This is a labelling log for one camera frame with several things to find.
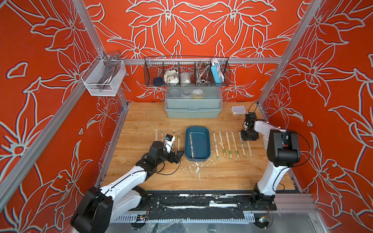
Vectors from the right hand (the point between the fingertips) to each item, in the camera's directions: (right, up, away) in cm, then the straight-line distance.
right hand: (245, 137), depth 98 cm
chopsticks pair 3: (-13, -11, -8) cm, 19 cm away
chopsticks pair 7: (-62, +1, +2) cm, 62 cm away
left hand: (-47, -4, -14) cm, 49 cm away
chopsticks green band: (-38, -6, -5) cm, 39 cm away
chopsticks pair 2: (-17, -4, -3) cm, 18 cm away
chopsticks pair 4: (-9, -7, -5) cm, 12 cm away
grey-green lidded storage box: (-36, +24, +2) cm, 44 cm away
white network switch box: (+1, +20, +16) cm, 26 cm away
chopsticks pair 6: (-46, -2, 0) cm, 46 cm away
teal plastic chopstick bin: (-31, -4, -2) cm, 31 cm away
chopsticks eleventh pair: (0, -7, -5) cm, 8 cm away
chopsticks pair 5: (-3, -5, -3) cm, 7 cm away
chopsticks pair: (-21, -5, -3) cm, 22 cm away
